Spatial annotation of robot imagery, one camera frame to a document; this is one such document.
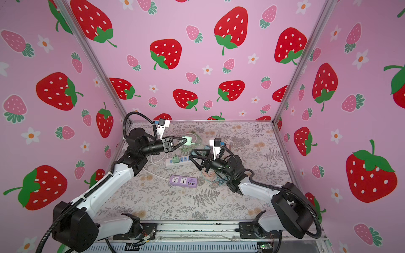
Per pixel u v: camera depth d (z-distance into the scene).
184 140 0.66
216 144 0.64
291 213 0.42
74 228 0.40
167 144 0.62
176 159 0.93
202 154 0.72
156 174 0.93
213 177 0.93
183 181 0.88
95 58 0.86
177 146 0.66
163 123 0.65
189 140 0.67
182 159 0.97
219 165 0.65
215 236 0.73
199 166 0.65
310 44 0.80
